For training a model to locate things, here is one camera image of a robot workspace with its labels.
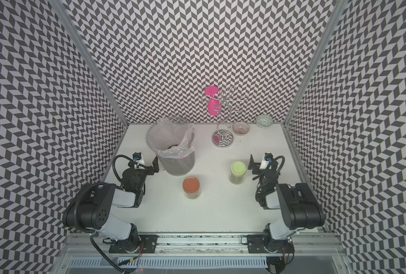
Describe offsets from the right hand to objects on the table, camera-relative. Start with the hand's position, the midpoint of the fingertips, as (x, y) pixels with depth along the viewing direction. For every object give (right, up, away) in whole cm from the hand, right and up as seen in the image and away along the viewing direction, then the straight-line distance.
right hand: (260, 157), depth 89 cm
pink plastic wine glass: (-24, +29, +7) cm, 39 cm away
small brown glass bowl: (-6, +17, +23) cm, 29 cm away
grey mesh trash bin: (-45, -5, -1) cm, 45 cm away
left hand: (-60, 0, +1) cm, 60 cm away
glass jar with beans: (-12, -12, 0) cm, 17 cm away
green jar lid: (-12, -5, -5) cm, 14 cm away
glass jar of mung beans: (-36, -19, -5) cm, 40 cm away
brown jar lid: (-36, -12, -8) cm, 39 cm away
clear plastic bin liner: (-47, +11, +4) cm, 49 cm away
